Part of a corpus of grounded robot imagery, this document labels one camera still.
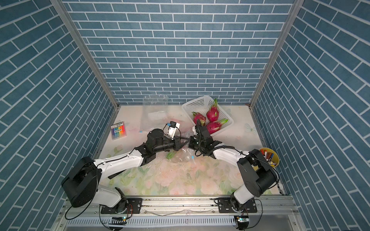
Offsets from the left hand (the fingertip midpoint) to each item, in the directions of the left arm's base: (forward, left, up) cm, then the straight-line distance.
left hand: (192, 142), depth 75 cm
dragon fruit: (+18, -14, -11) cm, 25 cm away
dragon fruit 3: (0, +13, -16) cm, 21 cm away
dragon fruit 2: (+31, -16, -12) cm, 37 cm away
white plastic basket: (+43, -12, -19) cm, 48 cm away
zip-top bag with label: (+39, +30, -21) cm, 54 cm away
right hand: (+6, +5, -10) cm, 13 cm away
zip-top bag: (-5, +4, -4) cm, 8 cm away
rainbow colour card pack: (+20, +53, -19) cm, 60 cm away
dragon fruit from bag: (+29, -5, -11) cm, 31 cm away
